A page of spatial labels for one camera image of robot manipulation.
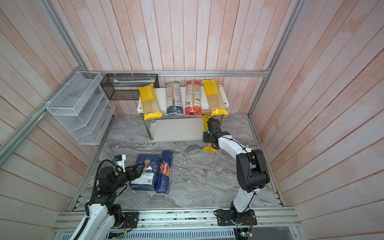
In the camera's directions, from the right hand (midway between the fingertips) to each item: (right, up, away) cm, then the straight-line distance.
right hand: (207, 135), depth 96 cm
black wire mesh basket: (-58, +34, +8) cm, 68 cm away
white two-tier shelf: (-20, +5, +11) cm, 23 cm away
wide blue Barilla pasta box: (-35, -24, -17) cm, 45 cm away
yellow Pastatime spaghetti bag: (-1, -7, -8) cm, 11 cm away
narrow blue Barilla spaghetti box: (-27, -26, -14) cm, 40 cm away
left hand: (-40, -18, -15) cm, 46 cm away
